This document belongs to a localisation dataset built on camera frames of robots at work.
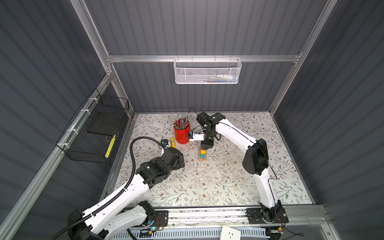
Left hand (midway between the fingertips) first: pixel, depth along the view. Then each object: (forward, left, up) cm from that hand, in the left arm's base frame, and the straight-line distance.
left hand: (175, 158), depth 76 cm
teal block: (+8, -16, -14) cm, 23 cm away
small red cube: (+9, -15, -8) cm, 19 cm away
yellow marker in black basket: (-2, +29, +10) cm, 31 cm away
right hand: (+12, -18, -7) cm, 23 cm away
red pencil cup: (+19, -3, -7) cm, 20 cm away
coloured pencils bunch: (+27, -3, -4) cm, 27 cm away
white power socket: (-32, -24, -13) cm, 42 cm away
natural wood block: (+7, -14, -16) cm, 23 cm away
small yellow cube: (+9, -16, -11) cm, 21 cm away
